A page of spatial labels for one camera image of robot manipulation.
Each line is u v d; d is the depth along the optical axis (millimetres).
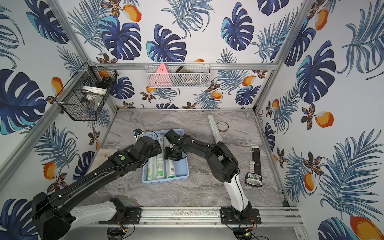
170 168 818
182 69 902
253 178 857
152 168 870
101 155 968
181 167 881
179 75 922
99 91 794
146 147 574
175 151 797
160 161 899
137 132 673
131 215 738
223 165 532
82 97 904
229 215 748
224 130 1098
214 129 1063
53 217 377
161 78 898
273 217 766
